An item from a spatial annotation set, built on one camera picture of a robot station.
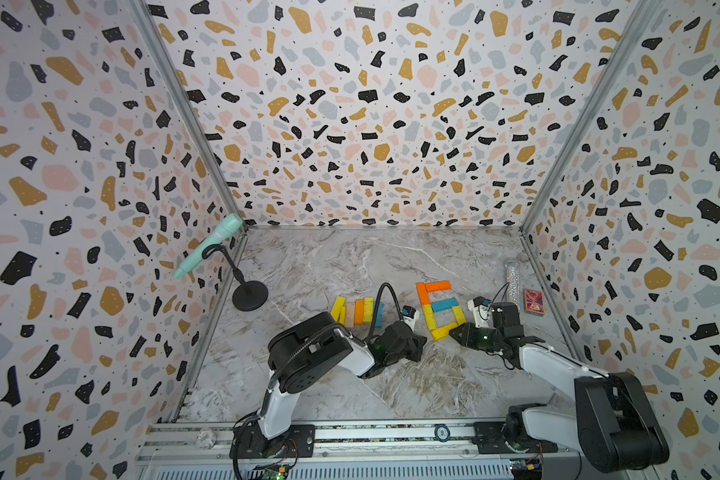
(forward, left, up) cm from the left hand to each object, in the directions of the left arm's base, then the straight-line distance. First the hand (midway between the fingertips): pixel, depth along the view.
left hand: (435, 340), depth 89 cm
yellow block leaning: (+9, +28, 0) cm, 30 cm away
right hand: (+2, -7, +2) cm, 8 cm away
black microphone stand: (+17, +60, -1) cm, 63 cm away
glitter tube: (+19, -29, 0) cm, 34 cm away
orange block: (+21, -5, -2) cm, 22 cm away
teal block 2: (+10, +17, -2) cm, 19 cm away
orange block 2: (+18, +1, -3) cm, 19 cm away
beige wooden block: (+9, +26, 0) cm, 28 cm away
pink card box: (+13, -35, -2) cm, 38 cm away
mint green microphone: (+18, +55, +31) cm, 66 cm away
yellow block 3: (+10, -9, -2) cm, 14 cm away
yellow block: (+12, +20, -2) cm, 23 cm away
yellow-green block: (+9, 0, -1) cm, 9 cm away
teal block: (+14, -5, -3) cm, 15 cm away
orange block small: (+9, +23, 0) cm, 25 cm away
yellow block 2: (+12, +31, -1) cm, 33 cm away
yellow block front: (+3, -2, -1) cm, 4 cm away
